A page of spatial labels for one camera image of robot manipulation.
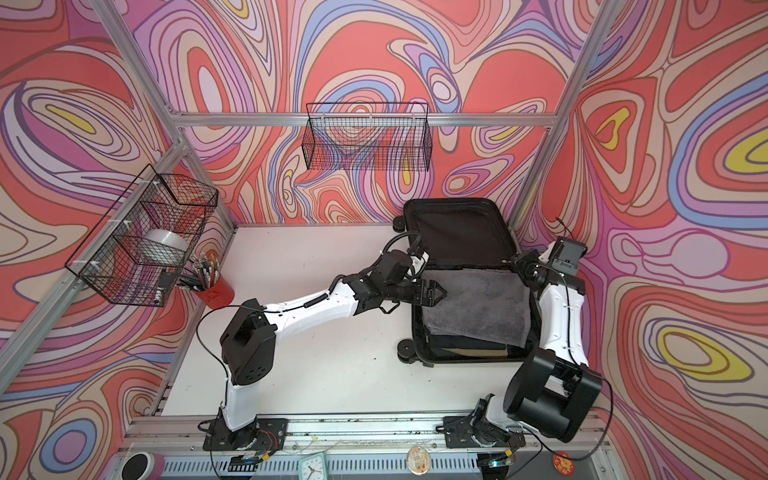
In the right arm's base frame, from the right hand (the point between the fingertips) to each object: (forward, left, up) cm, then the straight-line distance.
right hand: (515, 264), depth 83 cm
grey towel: (-7, +7, -10) cm, 14 cm away
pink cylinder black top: (-43, +92, -13) cm, 103 cm away
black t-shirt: (-17, +20, -13) cm, 29 cm away
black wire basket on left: (-7, +100, +16) cm, 101 cm away
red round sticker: (-45, -4, -19) cm, 49 cm away
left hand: (-8, +22, 0) cm, 23 cm away
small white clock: (-44, +55, -17) cm, 72 cm away
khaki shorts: (-19, +11, -16) cm, 27 cm away
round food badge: (-43, +30, -18) cm, 56 cm away
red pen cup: (+1, +90, -7) cm, 90 cm away
